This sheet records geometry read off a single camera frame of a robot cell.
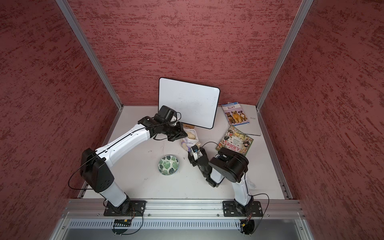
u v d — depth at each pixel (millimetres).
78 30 786
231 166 522
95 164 422
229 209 732
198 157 807
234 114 1136
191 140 792
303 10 713
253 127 1100
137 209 745
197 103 962
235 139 1002
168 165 877
